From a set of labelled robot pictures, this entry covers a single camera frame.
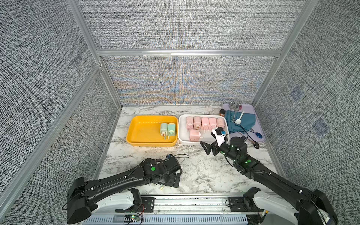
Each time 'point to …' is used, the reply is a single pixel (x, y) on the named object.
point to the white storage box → (183, 136)
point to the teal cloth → (247, 121)
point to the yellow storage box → (144, 131)
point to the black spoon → (256, 144)
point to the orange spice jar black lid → (222, 111)
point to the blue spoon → (259, 135)
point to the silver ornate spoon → (236, 107)
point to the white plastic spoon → (238, 121)
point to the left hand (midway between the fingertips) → (174, 180)
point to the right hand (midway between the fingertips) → (207, 134)
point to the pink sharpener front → (195, 135)
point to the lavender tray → (257, 127)
